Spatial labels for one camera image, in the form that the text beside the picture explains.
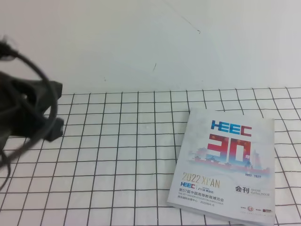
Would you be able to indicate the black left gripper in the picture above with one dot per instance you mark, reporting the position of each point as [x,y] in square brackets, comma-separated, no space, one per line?
[22,107]

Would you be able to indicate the HEEC show catalogue book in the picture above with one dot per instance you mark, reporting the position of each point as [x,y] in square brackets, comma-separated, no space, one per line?
[226,168]

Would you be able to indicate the white grid tablecloth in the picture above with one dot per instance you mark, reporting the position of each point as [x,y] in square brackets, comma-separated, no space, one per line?
[114,164]

